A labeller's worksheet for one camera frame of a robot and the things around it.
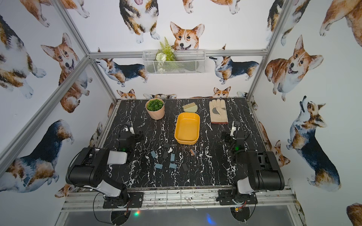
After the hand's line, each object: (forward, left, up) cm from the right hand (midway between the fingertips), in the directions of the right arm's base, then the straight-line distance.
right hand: (230, 127), depth 93 cm
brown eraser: (-13, +25, -7) cm, 30 cm away
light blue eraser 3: (-22, +37, -8) cm, 44 cm away
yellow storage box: (+7, +29, -10) cm, 31 cm away
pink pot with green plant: (+16, +52, +3) cm, 54 cm away
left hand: (+1, +63, +1) cm, 63 cm away
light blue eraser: (-14, +50, -7) cm, 53 cm away
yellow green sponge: (+25, +27, -8) cm, 37 cm away
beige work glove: (+20, +5, -8) cm, 22 cm away
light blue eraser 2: (-22, +46, -8) cm, 51 cm away
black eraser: (-23, +30, -7) cm, 38 cm away
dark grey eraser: (-15, +43, -8) cm, 46 cm away
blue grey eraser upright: (-17, +38, -7) cm, 42 cm away
